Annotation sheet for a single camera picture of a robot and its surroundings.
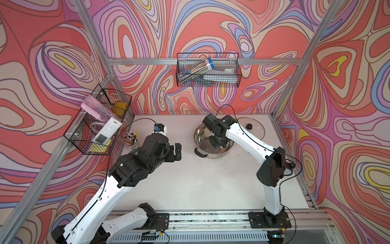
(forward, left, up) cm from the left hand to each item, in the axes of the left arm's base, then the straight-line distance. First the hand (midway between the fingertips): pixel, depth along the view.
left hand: (174, 146), depth 65 cm
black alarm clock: (+1, -62, -26) cm, 67 cm away
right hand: (+11, -23, -16) cm, 30 cm away
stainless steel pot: (+19, -16, -31) cm, 40 cm away
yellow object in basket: (+23, +31, +2) cm, 38 cm away
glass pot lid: (+42, -55, -35) cm, 77 cm away
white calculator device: (+8, +32, +1) cm, 33 cm away
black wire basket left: (+10, +42, +2) cm, 43 cm away
